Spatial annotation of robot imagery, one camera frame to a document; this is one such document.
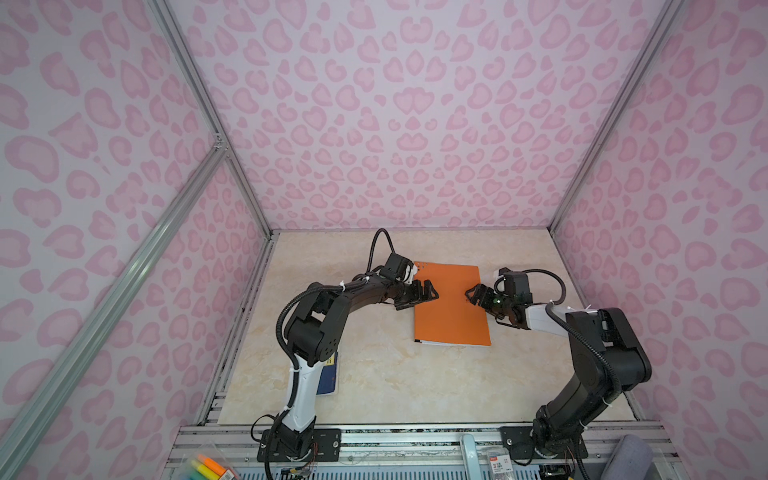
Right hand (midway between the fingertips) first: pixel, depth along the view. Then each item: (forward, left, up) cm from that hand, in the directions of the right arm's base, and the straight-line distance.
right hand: (474, 295), depth 96 cm
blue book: (-26, +43, -1) cm, 50 cm away
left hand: (-2, +14, 0) cm, 14 cm away
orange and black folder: (-6, +7, -4) cm, 10 cm away
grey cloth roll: (-43, -30, -1) cm, 52 cm away
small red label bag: (-44, 0, -1) cm, 44 cm away
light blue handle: (-44, +7, 0) cm, 44 cm away
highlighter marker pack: (-47, +68, -2) cm, 83 cm away
